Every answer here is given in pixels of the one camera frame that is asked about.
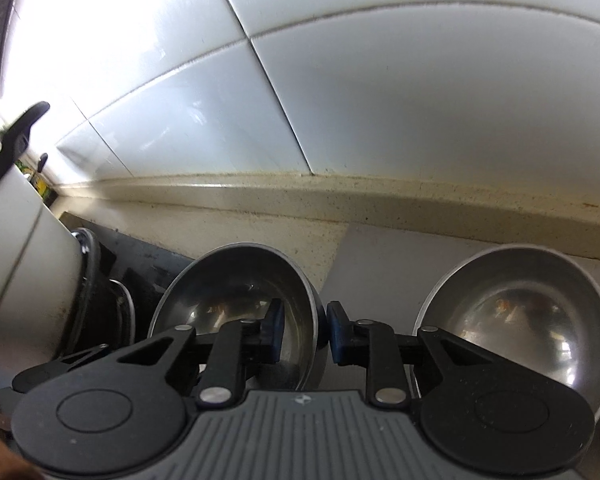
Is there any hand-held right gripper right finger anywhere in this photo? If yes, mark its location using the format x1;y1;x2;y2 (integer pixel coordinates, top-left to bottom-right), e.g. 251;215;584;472
326;301;486;408

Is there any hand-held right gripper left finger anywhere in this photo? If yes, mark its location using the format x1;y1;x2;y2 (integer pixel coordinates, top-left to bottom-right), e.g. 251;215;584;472
114;298;286;408

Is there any stainless steel bowl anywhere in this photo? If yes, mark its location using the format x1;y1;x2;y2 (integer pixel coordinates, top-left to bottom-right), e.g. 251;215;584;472
412;243;600;421
146;242;329;391

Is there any person's left forearm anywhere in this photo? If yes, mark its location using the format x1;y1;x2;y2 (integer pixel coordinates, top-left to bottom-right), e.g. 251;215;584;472
0;417;43;480

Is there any black glass gas stove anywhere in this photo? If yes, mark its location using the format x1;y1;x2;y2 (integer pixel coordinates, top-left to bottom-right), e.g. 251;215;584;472
57;210;201;356

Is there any black burner pan support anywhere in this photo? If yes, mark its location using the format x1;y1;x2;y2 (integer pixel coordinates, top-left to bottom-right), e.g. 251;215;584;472
70;228;136;361

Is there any aluminium pressure cooker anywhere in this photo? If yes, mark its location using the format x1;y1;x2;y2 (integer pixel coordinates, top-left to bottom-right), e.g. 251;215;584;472
0;101;88;361

